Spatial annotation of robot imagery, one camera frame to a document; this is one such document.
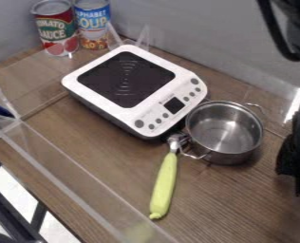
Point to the silver metal pot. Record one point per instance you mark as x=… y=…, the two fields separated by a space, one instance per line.
x=224 y=132

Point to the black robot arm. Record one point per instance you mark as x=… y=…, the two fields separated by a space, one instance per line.
x=281 y=18

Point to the white and black stove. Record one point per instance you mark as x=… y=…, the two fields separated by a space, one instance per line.
x=138 y=90

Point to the clear acrylic barrier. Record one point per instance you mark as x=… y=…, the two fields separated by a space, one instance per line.
x=99 y=215

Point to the alphabet soup can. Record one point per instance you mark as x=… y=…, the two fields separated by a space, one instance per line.
x=92 y=14

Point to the tomato sauce can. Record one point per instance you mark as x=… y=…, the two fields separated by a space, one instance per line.
x=56 y=28

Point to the green handled ice cream scoop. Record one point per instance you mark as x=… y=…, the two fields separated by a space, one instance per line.
x=164 y=182

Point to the black metal table frame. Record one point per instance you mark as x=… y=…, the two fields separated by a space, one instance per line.
x=20 y=231

